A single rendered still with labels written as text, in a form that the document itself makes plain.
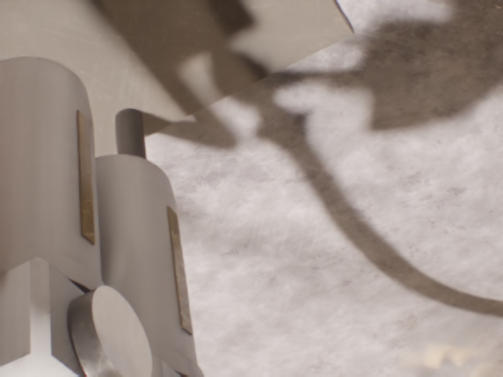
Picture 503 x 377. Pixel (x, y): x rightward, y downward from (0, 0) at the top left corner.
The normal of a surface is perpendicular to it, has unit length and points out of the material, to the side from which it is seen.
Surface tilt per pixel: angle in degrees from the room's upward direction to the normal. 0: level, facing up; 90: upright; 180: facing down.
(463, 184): 0
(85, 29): 0
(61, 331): 90
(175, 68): 0
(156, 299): 90
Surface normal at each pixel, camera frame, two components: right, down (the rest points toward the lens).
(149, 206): 0.55, -0.63
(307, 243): 0.14, 0.72
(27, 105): 0.19, -0.70
